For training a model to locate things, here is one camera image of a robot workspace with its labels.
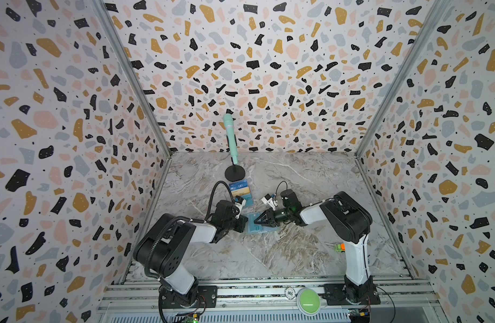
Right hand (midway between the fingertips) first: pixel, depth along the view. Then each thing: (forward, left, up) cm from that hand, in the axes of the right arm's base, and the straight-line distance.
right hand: (257, 220), depth 89 cm
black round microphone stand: (+29, +13, -3) cm, 32 cm away
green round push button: (-30, -19, -2) cm, 36 cm away
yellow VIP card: (+16, +9, -1) cm, 18 cm away
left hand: (+3, +3, -2) cm, 4 cm away
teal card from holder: (-2, +1, -3) cm, 4 cm away
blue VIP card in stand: (+18, +10, +2) cm, 20 cm away
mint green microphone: (+29, +12, +24) cm, 40 cm away
